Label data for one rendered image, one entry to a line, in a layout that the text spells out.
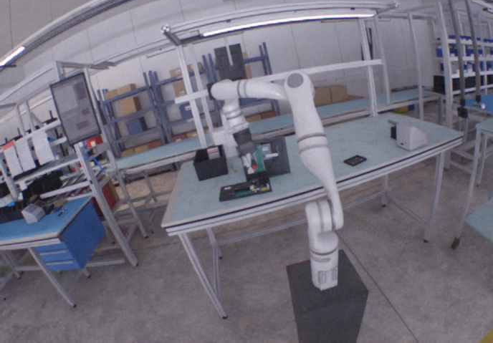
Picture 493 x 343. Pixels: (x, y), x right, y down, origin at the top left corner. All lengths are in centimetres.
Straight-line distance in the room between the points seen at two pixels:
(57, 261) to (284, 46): 540
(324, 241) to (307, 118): 37
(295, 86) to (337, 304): 72
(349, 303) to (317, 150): 52
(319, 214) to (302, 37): 526
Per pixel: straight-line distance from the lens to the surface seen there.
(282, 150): 126
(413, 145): 149
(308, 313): 82
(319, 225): 66
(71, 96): 195
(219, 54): 300
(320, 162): 67
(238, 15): 144
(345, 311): 90
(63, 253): 209
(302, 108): 72
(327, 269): 79
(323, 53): 588
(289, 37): 562
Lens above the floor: 154
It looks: 19 degrees down
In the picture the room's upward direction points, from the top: 13 degrees counter-clockwise
